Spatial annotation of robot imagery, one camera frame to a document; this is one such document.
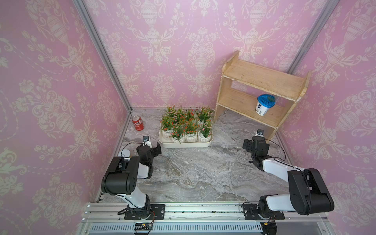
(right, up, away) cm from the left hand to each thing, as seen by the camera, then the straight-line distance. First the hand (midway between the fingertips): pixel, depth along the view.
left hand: (151, 143), depth 95 cm
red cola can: (-11, +13, +6) cm, 18 cm away
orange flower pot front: (+26, +8, -5) cm, 27 cm away
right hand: (+67, +2, -3) cm, 67 cm away
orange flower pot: (+11, +11, -1) cm, 15 cm away
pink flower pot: (+34, +19, +2) cm, 40 cm away
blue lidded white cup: (+67, +25, -13) cm, 73 cm away
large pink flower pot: (+15, +19, +2) cm, 24 cm away
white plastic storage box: (+21, -1, +3) cm, 21 cm away
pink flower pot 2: (+35, +6, 0) cm, 35 cm away
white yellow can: (-14, -5, -6) cm, 16 cm away
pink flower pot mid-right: (+18, +6, -4) cm, 19 cm away
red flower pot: (+25, +18, +4) cm, 31 cm away
